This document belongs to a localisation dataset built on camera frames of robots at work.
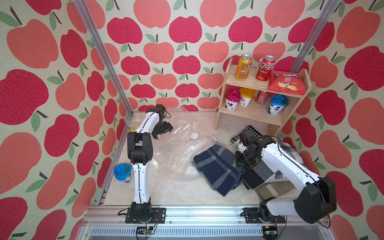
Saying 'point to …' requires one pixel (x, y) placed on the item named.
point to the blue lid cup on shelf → (278, 102)
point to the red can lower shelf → (261, 97)
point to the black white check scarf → (256, 175)
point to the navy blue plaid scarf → (217, 164)
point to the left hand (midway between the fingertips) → (167, 134)
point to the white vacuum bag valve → (194, 135)
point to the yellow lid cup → (246, 94)
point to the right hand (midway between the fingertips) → (237, 167)
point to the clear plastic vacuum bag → (174, 152)
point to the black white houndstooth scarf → (253, 129)
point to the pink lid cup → (232, 97)
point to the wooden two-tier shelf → (258, 113)
